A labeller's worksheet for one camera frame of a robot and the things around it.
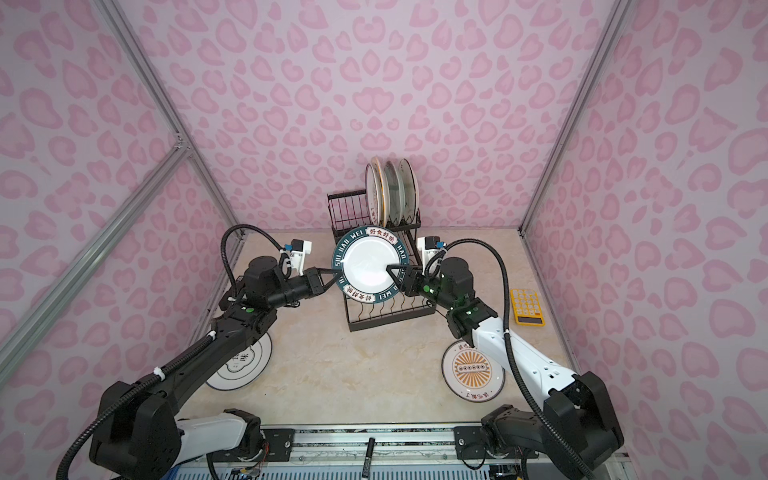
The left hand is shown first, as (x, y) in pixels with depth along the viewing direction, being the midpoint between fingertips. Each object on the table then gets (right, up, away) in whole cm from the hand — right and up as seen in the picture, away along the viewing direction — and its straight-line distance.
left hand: (343, 270), depth 75 cm
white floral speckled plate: (+17, +21, +10) cm, 29 cm away
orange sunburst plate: (+6, +23, +21) cm, 32 cm away
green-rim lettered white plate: (+5, +4, +2) cm, 6 cm away
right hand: (+12, +1, -1) cm, 12 cm away
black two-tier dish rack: (-2, +18, +23) cm, 29 cm away
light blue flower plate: (+13, +21, +9) cm, 26 cm away
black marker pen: (+6, -45, -3) cm, 45 cm away
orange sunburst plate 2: (+34, -30, +9) cm, 46 cm away
